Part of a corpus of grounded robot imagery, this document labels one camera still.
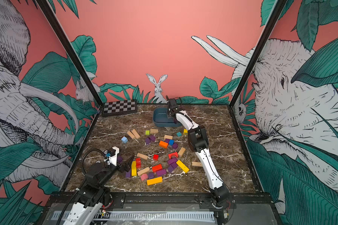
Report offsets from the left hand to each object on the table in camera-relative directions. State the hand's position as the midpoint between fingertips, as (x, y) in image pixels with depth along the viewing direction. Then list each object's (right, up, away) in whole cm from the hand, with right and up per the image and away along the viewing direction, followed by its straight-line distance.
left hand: (128, 151), depth 78 cm
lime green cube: (+6, +8, +24) cm, 26 cm away
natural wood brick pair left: (-4, +7, +23) cm, 25 cm away
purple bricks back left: (+10, +5, +21) cm, 23 cm away
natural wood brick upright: (+31, -4, +14) cm, 34 cm away
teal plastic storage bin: (+15, +18, +32) cm, 40 cm away
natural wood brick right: (+40, -10, +11) cm, 43 cm away
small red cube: (+14, -7, +12) cm, 20 cm away
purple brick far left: (-1, -15, +4) cm, 15 cm away
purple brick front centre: (+19, -14, +6) cm, 24 cm away
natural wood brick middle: (+5, -6, +13) cm, 15 cm away
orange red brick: (+16, -12, +7) cm, 21 cm away
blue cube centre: (+24, +2, +18) cm, 30 cm away
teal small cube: (+30, +7, +23) cm, 38 cm away
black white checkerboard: (-20, +29, +40) cm, 53 cm away
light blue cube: (-8, +4, +18) cm, 20 cm away
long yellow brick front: (+14, -18, +3) cm, 23 cm away
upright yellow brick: (+1, -12, +7) cm, 14 cm away
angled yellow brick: (+31, -11, +8) cm, 34 cm away
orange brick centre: (+18, +1, +18) cm, 26 cm away
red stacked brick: (+3, -10, +10) cm, 15 cm away
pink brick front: (+8, -16, +4) cm, 18 cm away
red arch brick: (+26, -5, +13) cm, 29 cm away
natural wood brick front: (+9, -13, +7) cm, 17 cm away
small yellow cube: (+35, +9, +23) cm, 43 cm away
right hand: (+23, +25, +34) cm, 48 cm away
